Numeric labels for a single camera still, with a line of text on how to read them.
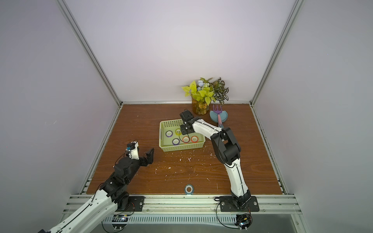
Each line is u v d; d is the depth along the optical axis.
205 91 0.93
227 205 0.72
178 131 1.01
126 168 0.60
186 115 0.79
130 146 0.68
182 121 0.82
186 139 0.97
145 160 0.72
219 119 1.07
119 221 0.72
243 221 0.70
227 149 0.55
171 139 0.98
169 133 1.00
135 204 0.73
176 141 0.97
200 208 0.73
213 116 1.11
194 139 0.97
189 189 0.78
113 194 0.57
